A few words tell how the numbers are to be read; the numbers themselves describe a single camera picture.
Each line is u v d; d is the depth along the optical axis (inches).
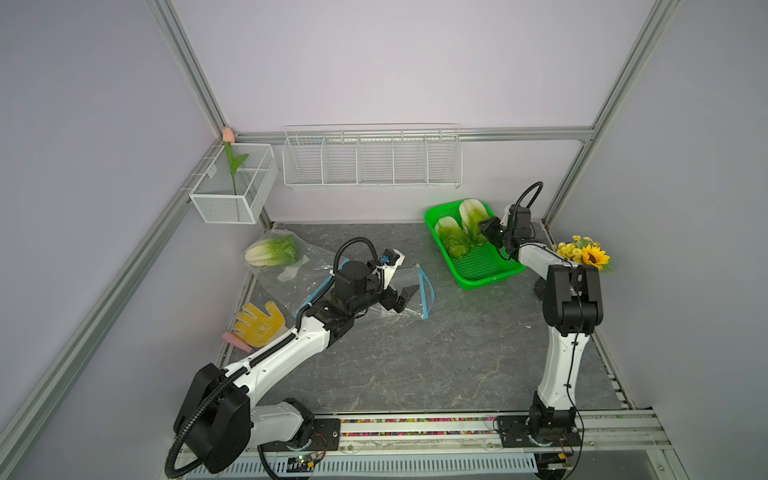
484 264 42.7
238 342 34.2
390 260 25.7
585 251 31.0
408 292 27.3
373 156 39.0
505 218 34.7
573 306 22.4
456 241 40.2
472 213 42.4
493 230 36.7
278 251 40.2
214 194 33.3
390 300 27.7
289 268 41.3
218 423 15.7
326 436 29.1
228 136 35.1
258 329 36.3
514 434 29.0
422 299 35.0
